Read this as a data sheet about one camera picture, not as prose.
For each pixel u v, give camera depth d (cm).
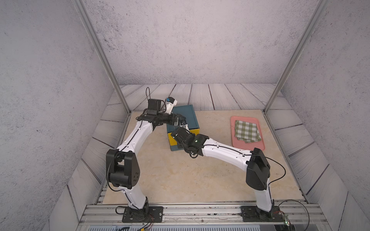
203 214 74
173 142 64
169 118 76
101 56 87
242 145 100
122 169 46
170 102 76
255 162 53
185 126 73
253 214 73
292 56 89
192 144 59
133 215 67
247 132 106
